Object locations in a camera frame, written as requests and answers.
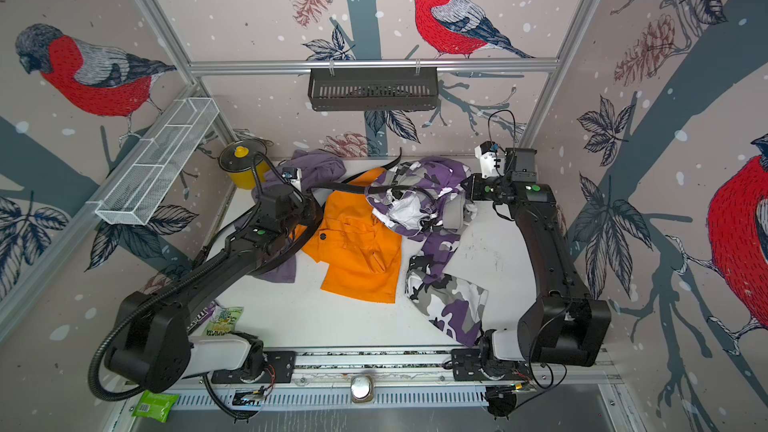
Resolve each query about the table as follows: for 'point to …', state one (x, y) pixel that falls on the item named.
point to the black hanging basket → (372, 89)
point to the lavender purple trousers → (312, 168)
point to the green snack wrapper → (223, 321)
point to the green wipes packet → (154, 405)
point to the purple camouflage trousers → (427, 198)
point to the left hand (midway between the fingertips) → (312, 186)
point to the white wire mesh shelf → (143, 192)
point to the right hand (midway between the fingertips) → (466, 178)
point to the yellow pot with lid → (237, 159)
